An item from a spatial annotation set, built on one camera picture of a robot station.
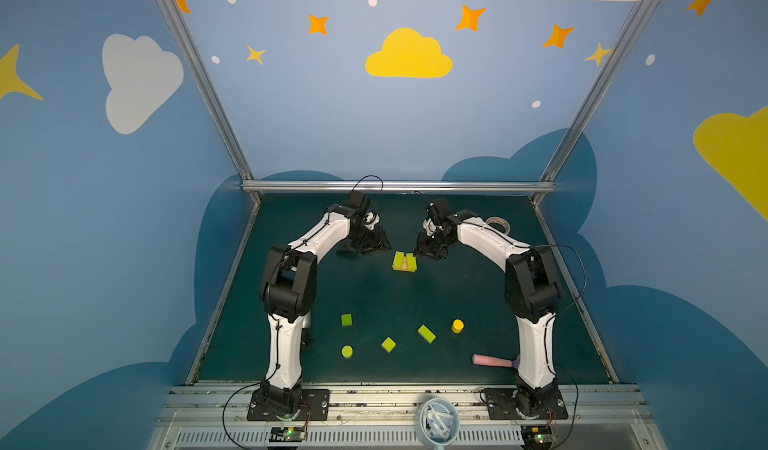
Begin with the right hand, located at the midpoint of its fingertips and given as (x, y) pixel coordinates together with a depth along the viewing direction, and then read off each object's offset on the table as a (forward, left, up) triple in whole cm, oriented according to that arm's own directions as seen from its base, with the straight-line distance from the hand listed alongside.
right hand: (419, 251), depth 97 cm
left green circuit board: (-51, +32, -6) cm, 60 cm away
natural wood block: (-2, +5, -5) cm, 7 cm away
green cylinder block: (-31, +20, -6) cm, 38 cm away
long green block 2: (-2, +2, -5) cm, 5 cm away
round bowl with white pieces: (-46, -4, -6) cm, 47 cm away
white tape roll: (+21, -31, -7) cm, 38 cm away
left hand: (-1, +10, +3) cm, 10 cm away
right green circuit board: (-47, -29, -8) cm, 56 cm away
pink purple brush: (-32, -21, -5) cm, 38 cm away
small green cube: (-22, +22, -6) cm, 32 cm away
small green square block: (-28, +9, -6) cm, 30 cm away
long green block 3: (-24, -2, -6) cm, 25 cm away
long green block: (0, +7, -6) cm, 9 cm away
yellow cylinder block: (-23, -11, -5) cm, 26 cm away
